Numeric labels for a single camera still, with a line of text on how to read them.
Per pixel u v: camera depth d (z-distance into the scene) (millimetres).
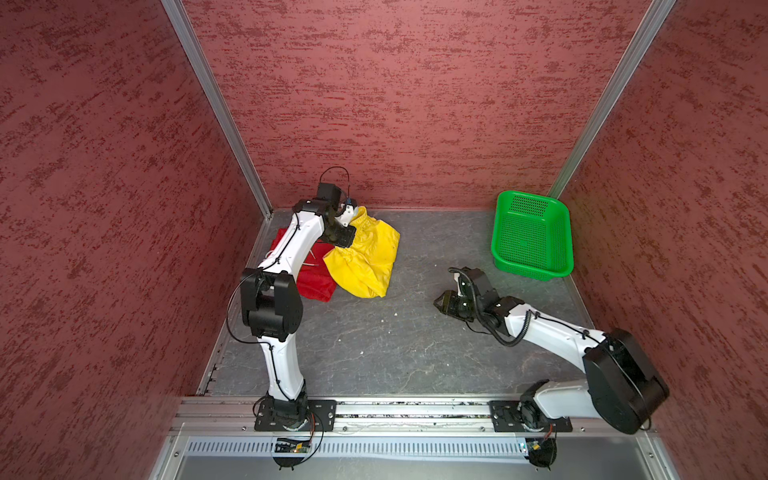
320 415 742
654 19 719
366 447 710
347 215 844
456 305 775
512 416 739
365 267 912
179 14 709
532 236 1146
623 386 423
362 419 757
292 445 720
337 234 785
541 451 709
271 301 512
